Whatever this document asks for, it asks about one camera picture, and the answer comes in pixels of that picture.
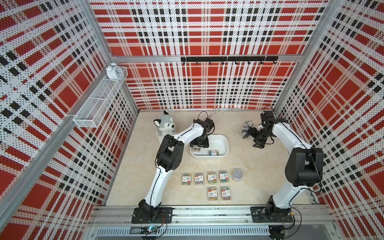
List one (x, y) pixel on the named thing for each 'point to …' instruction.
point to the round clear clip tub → (237, 175)
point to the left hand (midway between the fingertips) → (201, 145)
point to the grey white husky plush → (165, 126)
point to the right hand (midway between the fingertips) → (250, 139)
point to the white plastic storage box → (218, 147)
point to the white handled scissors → (217, 112)
